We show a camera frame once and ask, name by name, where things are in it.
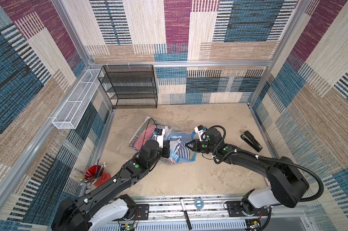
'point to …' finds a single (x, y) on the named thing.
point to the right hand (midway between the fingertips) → (187, 146)
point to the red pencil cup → (95, 174)
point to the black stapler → (252, 141)
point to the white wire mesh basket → (69, 115)
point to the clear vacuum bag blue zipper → (168, 133)
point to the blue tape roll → (199, 203)
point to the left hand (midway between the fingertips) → (170, 141)
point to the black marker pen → (188, 222)
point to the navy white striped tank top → (178, 145)
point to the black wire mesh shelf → (129, 84)
